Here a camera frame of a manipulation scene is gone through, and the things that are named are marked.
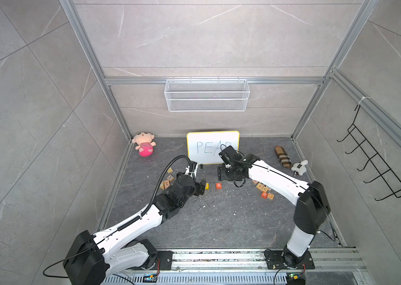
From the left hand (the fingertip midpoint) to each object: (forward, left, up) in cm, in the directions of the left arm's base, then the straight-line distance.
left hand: (199, 173), depth 79 cm
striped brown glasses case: (+22, -52, -18) cm, 59 cm away
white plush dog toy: (+12, -58, -17) cm, 62 cm away
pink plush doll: (+32, +34, -13) cm, 48 cm away
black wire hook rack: (-16, -69, +12) cm, 72 cm away
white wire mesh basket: (+47, -3, +10) cm, 48 cm away
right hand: (+3, -13, -8) cm, 16 cm away
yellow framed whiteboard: (+22, -2, -7) cm, 23 cm away
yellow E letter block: (+3, -4, -19) cm, 19 cm away
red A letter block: (+3, -10, -19) cm, 22 cm away
